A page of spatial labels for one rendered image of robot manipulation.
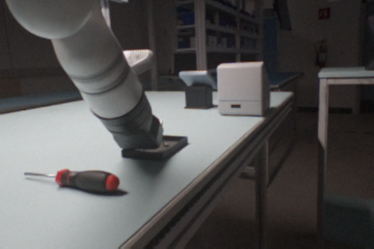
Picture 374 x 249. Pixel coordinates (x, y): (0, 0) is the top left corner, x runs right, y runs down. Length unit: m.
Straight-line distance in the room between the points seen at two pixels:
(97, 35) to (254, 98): 0.55
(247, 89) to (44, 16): 0.62
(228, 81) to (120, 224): 0.58
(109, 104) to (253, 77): 0.51
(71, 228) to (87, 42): 0.19
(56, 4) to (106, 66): 0.09
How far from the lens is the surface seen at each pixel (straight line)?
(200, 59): 2.77
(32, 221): 0.37
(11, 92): 4.11
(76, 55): 0.33
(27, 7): 0.28
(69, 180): 0.42
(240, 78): 0.82
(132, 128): 0.42
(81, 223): 0.34
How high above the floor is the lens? 1.16
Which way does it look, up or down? 9 degrees down
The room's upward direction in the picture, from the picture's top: 3 degrees counter-clockwise
